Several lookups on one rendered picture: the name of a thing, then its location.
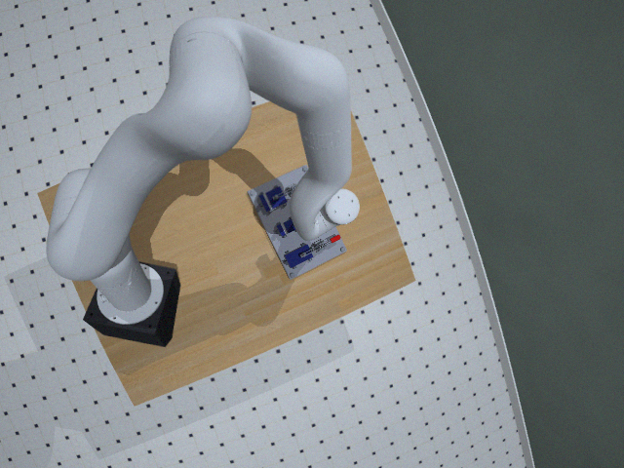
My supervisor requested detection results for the blue rectangular plate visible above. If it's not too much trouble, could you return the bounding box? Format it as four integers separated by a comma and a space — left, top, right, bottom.
285, 245, 314, 268

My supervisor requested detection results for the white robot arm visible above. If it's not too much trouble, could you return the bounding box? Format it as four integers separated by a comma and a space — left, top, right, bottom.
46, 17, 360, 325

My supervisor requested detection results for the blue rectangular block with slot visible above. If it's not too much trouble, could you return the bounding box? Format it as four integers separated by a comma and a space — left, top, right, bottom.
259, 186, 288, 212
277, 219, 295, 236

